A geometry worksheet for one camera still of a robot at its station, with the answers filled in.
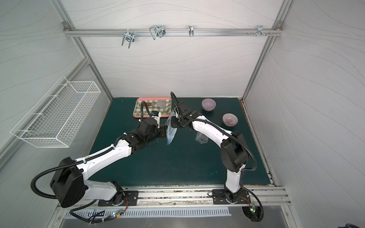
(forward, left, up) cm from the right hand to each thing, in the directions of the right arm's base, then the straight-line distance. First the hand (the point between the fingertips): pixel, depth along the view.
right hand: (172, 122), depth 87 cm
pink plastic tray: (+33, +23, -12) cm, 42 cm away
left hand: (-6, +2, +3) cm, 7 cm away
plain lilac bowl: (+28, -25, -13) cm, 40 cm away
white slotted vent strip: (-48, +39, -15) cm, 63 cm away
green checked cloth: (+21, +8, -13) cm, 26 cm away
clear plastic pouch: (-1, -19, -16) cm, 25 cm away
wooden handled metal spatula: (+27, +13, -13) cm, 33 cm away
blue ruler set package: (-5, +1, -3) cm, 6 cm away
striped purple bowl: (+13, -41, -14) cm, 45 cm away
